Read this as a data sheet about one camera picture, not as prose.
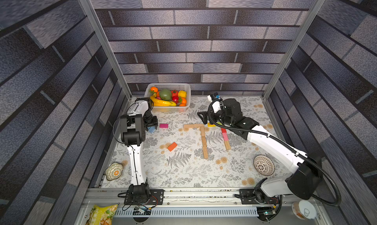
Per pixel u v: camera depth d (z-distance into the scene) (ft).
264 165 2.73
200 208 2.34
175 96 3.73
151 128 3.29
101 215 2.16
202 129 3.27
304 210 2.16
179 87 3.85
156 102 3.39
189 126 3.37
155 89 3.73
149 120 2.94
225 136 3.11
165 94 3.52
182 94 3.73
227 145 3.03
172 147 3.04
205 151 2.94
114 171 2.67
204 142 3.09
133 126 2.01
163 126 3.33
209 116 2.24
